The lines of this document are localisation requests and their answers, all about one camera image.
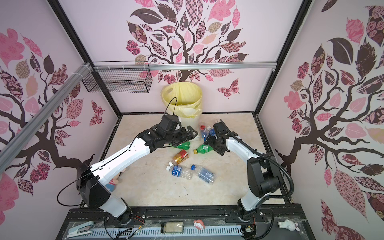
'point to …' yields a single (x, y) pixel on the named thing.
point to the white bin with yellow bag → (183, 99)
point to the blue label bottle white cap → (180, 171)
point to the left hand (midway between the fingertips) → (192, 138)
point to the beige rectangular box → (174, 227)
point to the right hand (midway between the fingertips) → (210, 144)
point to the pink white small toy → (199, 224)
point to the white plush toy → (289, 224)
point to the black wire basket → (120, 76)
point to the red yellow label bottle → (181, 156)
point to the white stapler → (80, 230)
